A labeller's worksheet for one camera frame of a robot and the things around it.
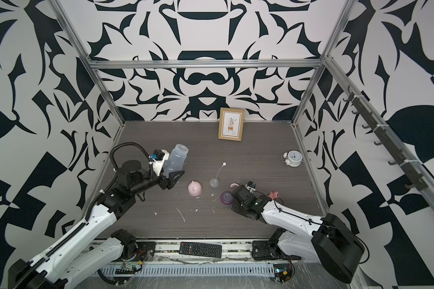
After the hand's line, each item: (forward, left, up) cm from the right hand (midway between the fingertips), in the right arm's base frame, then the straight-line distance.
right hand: (233, 204), depth 86 cm
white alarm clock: (+24, -34, +3) cm, 41 cm away
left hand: (+9, +24, +23) cm, 35 cm away
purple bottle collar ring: (+3, +3, +1) cm, 4 cm away
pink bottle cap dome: (+6, +18, +4) cm, 20 cm away
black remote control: (-19, +14, +1) cm, 24 cm away
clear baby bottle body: (+6, +23, +29) cm, 37 cm away
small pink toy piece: (+3, -19, +2) cm, 20 cm away
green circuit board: (-26, -17, -2) cm, 31 cm away
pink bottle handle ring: (+10, -1, +1) cm, 10 cm away
